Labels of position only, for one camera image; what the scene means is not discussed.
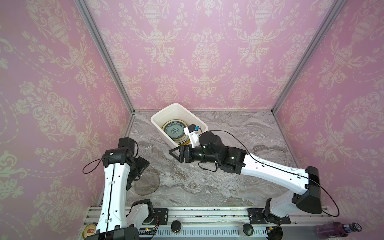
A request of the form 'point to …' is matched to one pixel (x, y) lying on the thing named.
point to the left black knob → (176, 226)
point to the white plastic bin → (178, 112)
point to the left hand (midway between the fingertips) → (141, 173)
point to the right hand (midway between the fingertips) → (174, 152)
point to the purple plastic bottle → (336, 229)
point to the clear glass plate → (148, 183)
